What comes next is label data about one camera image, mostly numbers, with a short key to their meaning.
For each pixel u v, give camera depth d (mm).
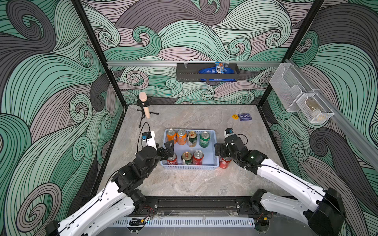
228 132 709
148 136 596
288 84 780
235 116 1138
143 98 877
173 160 795
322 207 385
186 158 795
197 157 803
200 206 745
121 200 600
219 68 901
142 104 917
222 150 710
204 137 892
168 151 626
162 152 608
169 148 622
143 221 705
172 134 907
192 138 893
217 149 727
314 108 645
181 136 899
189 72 952
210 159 861
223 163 811
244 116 1104
